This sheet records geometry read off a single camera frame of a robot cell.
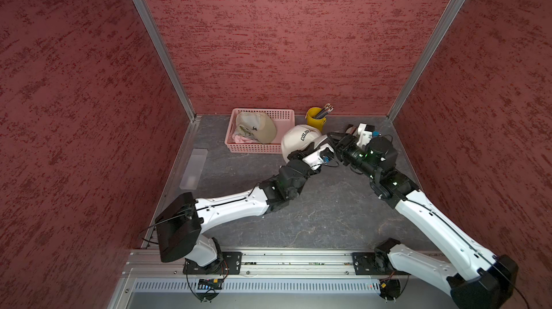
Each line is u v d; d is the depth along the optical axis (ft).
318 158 1.95
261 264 2.49
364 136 2.14
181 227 1.35
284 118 3.86
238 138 3.38
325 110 3.38
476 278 1.27
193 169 3.20
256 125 3.61
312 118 3.49
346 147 2.00
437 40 2.88
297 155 2.08
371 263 2.42
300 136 2.54
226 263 2.41
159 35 2.87
